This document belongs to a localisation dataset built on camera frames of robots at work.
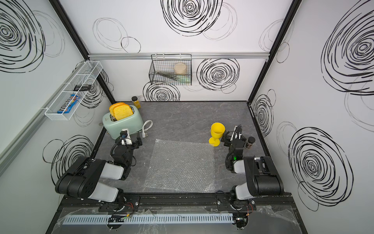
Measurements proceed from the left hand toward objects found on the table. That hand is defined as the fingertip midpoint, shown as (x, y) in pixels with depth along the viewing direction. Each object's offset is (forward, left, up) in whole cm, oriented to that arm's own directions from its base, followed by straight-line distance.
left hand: (130, 133), depth 87 cm
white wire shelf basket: (+25, +26, +22) cm, 43 cm away
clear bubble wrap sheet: (-15, -32, -12) cm, 37 cm away
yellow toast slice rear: (+11, +11, +11) cm, 19 cm away
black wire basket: (+37, -16, +19) cm, 45 cm away
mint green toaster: (+8, 0, -1) cm, 8 cm away
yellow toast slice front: (+11, +6, +7) cm, 14 cm away
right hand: (+3, -65, -1) cm, 65 cm away
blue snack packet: (+2, +25, +23) cm, 34 cm away
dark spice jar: (-2, -73, -2) cm, 73 cm away
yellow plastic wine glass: (+4, -53, 0) cm, 53 cm away
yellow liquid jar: (+31, +6, -5) cm, 32 cm away
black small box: (+14, +22, +23) cm, 34 cm away
